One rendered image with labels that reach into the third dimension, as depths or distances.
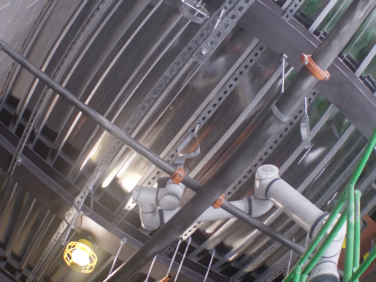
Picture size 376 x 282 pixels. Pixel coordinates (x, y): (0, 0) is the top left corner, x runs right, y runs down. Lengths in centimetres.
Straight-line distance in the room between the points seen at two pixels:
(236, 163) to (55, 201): 164
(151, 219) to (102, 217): 111
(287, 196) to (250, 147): 39
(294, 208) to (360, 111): 76
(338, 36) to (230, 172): 83
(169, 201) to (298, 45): 100
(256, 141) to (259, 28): 69
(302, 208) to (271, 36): 88
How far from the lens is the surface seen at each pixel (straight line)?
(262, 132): 233
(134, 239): 393
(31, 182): 374
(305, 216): 253
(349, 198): 193
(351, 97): 296
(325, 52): 216
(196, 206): 257
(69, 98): 257
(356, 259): 174
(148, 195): 274
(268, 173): 275
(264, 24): 280
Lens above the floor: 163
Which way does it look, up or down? 58 degrees up
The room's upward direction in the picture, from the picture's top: 22 degrees clockwise
